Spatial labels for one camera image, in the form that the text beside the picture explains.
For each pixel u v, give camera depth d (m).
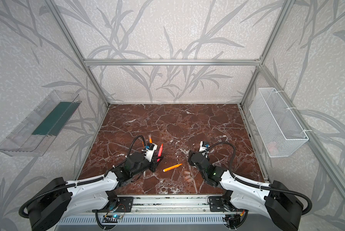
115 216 0.71
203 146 0.72
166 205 0.75
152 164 0.72
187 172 0.85
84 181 0.50
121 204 0.72
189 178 0.82
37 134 0.64
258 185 0.46
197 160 0.62
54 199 0.42
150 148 0.72
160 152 0.79
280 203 0.41
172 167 0.87
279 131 0.61
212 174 0.61
